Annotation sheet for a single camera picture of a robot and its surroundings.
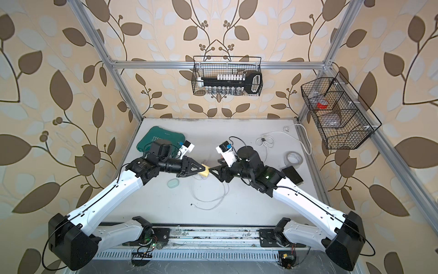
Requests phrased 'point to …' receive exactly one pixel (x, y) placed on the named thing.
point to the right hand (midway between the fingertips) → (214, 165)
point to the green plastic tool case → (157, 132)
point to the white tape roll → (293, 158)
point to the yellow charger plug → (206, 172)
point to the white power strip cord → (299, 131)
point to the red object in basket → (321, 106)
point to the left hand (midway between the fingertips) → (200, 168)
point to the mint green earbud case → (173, 183)
